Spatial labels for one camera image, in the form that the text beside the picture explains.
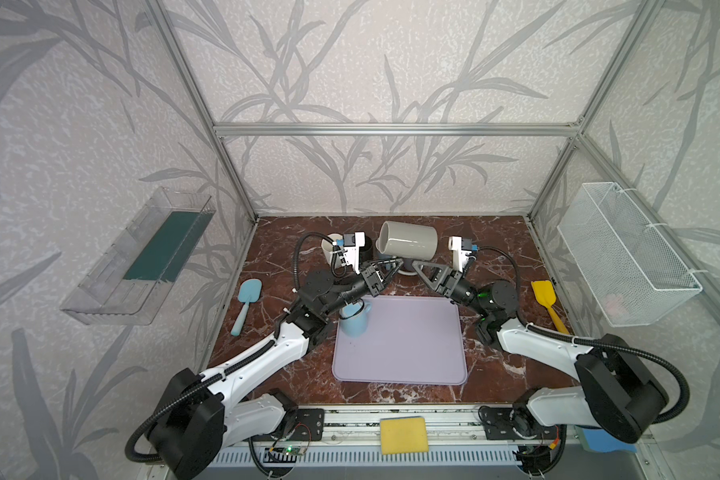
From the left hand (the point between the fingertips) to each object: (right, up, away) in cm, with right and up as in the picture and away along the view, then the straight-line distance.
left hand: (406, 258), depth 64 cm
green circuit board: (-27, -46, +6) cm, 54 cm away
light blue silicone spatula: (-50, -13, +35) cm, 62 cm away
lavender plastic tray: (+3, -25, +22) cm, 34 cm away
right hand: (+2, 0, +2) cm, 3 cm away
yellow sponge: (0, -43, +6) cm, 43 cm away
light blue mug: (-13, -17, +16) cm, 27 cm away
